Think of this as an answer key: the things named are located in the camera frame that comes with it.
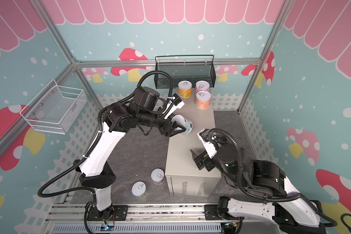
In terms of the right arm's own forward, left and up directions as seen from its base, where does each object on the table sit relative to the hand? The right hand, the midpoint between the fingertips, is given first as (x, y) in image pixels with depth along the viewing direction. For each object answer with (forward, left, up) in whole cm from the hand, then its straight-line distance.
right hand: (201, 144), depth 55 cm
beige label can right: (0, +21, -34) cm, 40 cm away
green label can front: (-7, +30, -34) cm, 46 cm away
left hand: (+8, +9, 0) cm, 12 cm away
